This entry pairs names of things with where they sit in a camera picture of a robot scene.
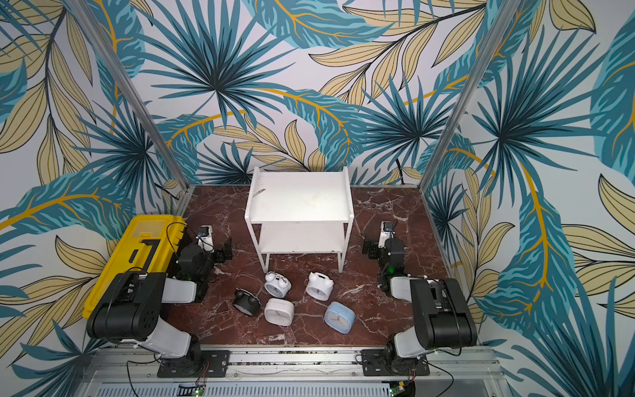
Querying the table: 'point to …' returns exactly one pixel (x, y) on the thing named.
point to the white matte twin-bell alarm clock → (319, 286)
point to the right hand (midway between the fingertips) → (381, 235)
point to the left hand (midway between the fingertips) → (218, 240)
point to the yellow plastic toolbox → (146, 245)
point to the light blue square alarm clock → (339, 317)
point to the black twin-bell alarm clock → (246, 302)
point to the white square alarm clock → (279, 312)
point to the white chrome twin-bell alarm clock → (277, 284)
